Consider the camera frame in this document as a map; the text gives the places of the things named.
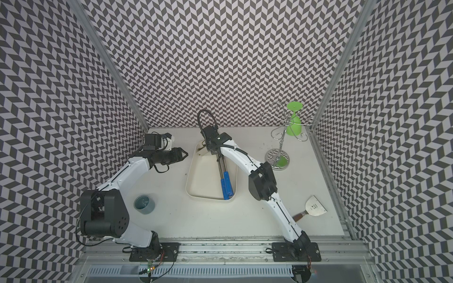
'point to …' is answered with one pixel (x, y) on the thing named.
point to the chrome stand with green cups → (278, 159)
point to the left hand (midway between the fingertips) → (183, 156)
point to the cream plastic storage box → (203, 183)
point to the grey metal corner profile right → (313, 128)
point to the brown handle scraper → (313, 207)
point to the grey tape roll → (144, 204)
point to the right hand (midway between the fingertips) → (222, 147)
